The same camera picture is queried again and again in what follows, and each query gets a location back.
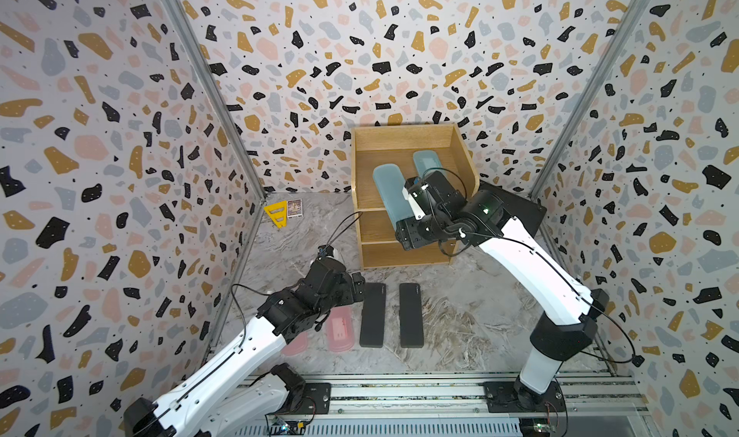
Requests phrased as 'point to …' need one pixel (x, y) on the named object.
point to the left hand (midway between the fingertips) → (355, 283)
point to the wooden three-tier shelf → (396, 145)
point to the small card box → (294, 208)
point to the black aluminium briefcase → (531, 213)
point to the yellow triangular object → (278, 213)
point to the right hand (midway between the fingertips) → (406, 229)
